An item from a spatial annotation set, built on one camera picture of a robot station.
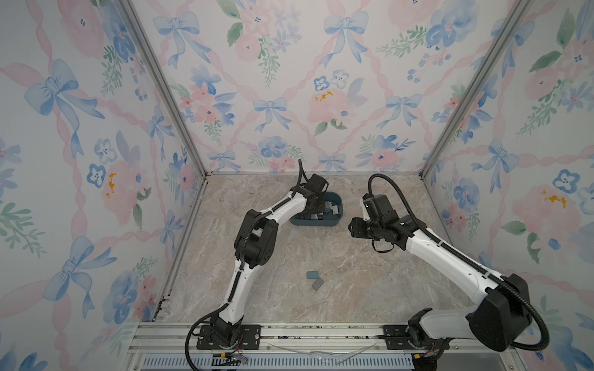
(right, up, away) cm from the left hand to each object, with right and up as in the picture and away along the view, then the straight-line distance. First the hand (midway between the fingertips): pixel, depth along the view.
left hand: (322, 206), depth 101 cm
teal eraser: (-5, -25, -13) cm, 29 cm away
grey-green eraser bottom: (-3, -28, -15) cm, 32 cm away
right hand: (+10, -6, -18) cm, 22 cm away
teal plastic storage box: (+5, +3, +5) cm, 8 cm away
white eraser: (+6, -1, +3) cm, 7 cm away
